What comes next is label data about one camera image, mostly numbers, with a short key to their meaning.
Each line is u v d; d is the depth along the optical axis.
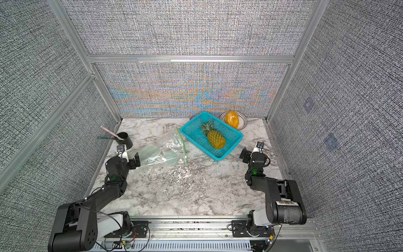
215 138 0.97
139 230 0.73
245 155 0.82
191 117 1.22
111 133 0.96
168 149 0.93
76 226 0.43
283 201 0.45
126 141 1.00
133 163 0.82
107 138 0.92
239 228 0.73
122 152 0.74
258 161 0.69
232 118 1.12
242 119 1.17
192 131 1.09
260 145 0.76
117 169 0.67
